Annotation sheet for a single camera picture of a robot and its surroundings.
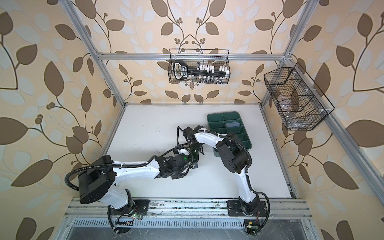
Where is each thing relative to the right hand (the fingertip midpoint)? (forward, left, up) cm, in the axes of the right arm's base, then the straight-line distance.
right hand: (190, 164), depth 88 cm
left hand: (-1, +4, +2) cm, 5 cm away
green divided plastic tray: (+27, -26, +5) cm, 38 cm away
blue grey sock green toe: (+26, -31, +5) cm, 41 cm away
